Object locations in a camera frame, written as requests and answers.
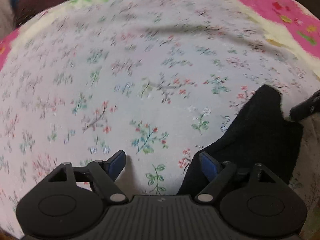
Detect white floral bed sheet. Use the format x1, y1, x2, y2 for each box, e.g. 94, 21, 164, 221
1, 0, 319, 237

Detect black pants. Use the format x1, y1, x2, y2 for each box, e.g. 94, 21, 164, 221
176, 84, 304, 196

